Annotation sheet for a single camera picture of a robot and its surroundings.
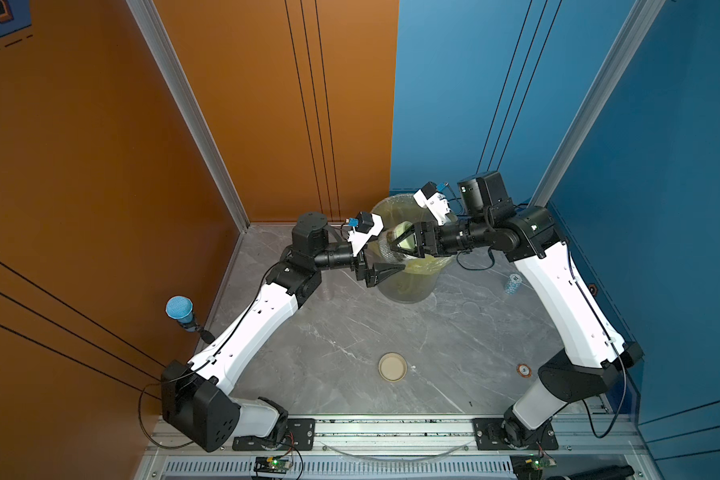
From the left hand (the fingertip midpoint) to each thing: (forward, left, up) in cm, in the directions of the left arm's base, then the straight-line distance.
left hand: (397, 246), depth 65 cm
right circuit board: (-36, -33, -37) cm, 62 cm away
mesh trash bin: (+9, -9, -23) cm, 26 cm away
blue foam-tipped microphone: (-12, +46, -7) cm, 48 cm away
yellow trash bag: (+26, -1, -14) cm, 30 cm away
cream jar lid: (-13, -1, -37) cm, 40 cm away
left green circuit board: (-37, +29, -38) cm, 60 cm away
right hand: (-2, -2, +2) cm, 3 cm away
